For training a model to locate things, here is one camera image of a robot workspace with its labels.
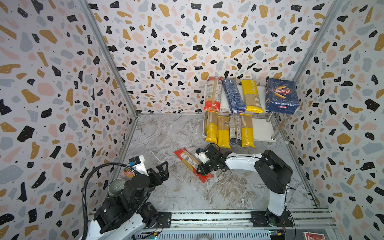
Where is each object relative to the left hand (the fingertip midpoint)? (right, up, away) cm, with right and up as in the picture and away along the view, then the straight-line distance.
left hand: (162, 164), depth 66 cm
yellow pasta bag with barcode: (+47, +13, +33) cm, 59 cm away
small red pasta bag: (+12, -5, +24) cm, 27 cm away
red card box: (+69, -34, +3) cm, 77 cm away
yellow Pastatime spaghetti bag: (+43, +30, +12) cm, 54 cm away
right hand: (+13, -8, +22) cm, 28 cm away
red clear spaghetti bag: (+24, +34, +14) cm, 44 cm away
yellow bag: (+24, +18, +35) cm, 46 cm away
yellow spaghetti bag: (+32, +13, +34) cm, 49 cm away
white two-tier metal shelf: (+63, +15, +42) cm, 77 cm away
